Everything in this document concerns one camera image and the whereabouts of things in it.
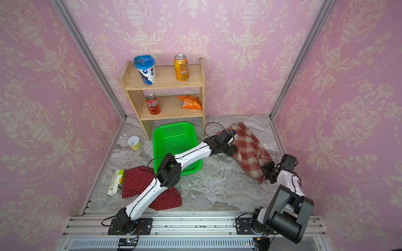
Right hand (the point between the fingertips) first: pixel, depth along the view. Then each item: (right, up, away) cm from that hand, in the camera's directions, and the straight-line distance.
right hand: (264, 167), depth 89 cm
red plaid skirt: (-6, +5, +5) cm, 10 cm away
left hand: (-17, +10, +10) cm, 22 cm away
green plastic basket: (-55, +16, +19) cm, 61 cm away
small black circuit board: (-70, -31, -17) cm, 79 cm away
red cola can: (-62, +35, -4) cm, 72 cm away
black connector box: (-7, -31, -18) cm, 36 cm away
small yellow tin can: (-79, +13, +10) cm, 80 cm away
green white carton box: (-81, -8, -5) cm, 82 cm away
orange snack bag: (-42, +37, +2) cm, 56 cm away
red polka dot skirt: (-71, -6, -6) cm, 71 cm away
